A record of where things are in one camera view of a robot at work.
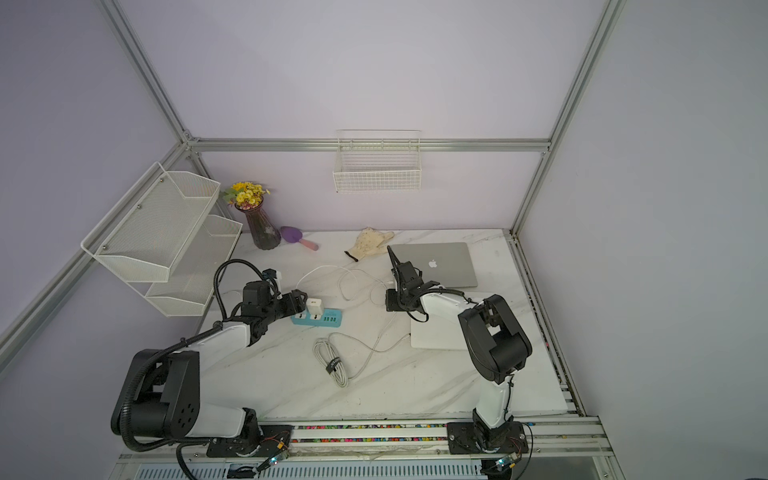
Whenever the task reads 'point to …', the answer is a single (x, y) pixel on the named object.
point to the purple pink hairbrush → (294, 235)
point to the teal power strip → (330, 318)
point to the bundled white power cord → (341, 356)
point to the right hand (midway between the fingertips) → (395, 303)
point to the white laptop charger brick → (314, 306)
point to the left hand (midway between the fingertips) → (297, 300)
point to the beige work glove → (369, 242)
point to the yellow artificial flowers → (245, 195)
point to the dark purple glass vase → (265, 233)
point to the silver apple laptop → (448, 264)
